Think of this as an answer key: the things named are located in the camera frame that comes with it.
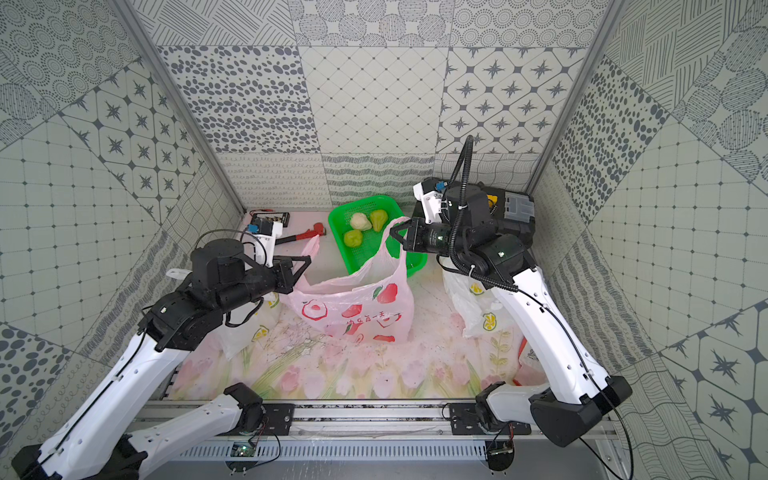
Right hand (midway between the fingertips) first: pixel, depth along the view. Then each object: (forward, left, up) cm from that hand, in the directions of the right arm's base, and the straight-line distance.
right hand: (391, 236), depth 63 cm
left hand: (-5, +16, -3) cm, 17 cm away
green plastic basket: (+26, +14, -36) cm, 46 cm away
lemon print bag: (0, -25, -33) cm, 42 cm away
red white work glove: (-16, -38, -40) cm, 57 cm away
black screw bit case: (+41, +45, -36) cm, 71 cm away
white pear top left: (+35, +14, -32) cm, 50 cm away
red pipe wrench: (+35, +31, -36) cm, 59 cm away
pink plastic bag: (-10, +4, -13) cm, 17 cm away
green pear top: (+37, +7, -33) cm, 50 cm away
